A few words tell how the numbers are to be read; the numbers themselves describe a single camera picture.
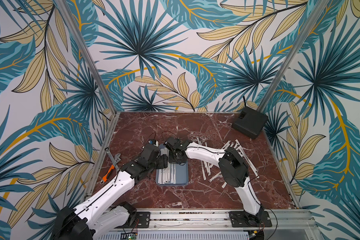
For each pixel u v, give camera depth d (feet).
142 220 2.42
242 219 2.37
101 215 1.44
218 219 2.48
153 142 2.32
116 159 3.04
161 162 2.33
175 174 2.88
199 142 3.39
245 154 3.19
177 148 2.26
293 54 2.77
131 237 2.32
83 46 2.67
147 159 1.93
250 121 3.54
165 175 2.85
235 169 1.82
